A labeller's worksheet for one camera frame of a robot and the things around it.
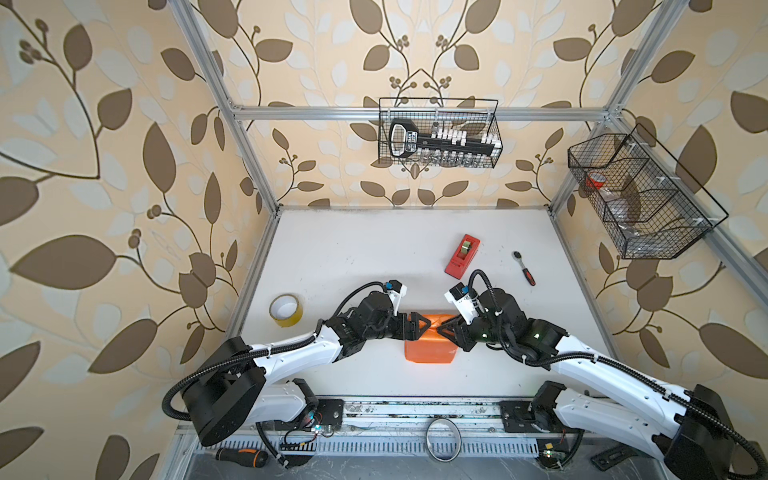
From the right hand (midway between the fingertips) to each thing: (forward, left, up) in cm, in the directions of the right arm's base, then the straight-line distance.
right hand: (442, 330), depth 76 cm
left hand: (+3, +4, -2) cm, 6 cm away
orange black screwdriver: (-24, +46, -10) cm, 53 cm away
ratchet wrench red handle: (+31, -33, -12) cm, 46 cm away
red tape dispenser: (+29, -12, -9) cm, 33 cm away
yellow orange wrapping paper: (-3, +2, -2) cm, 5 cm away
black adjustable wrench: (-26, -39, -13) cm, 49 cm away
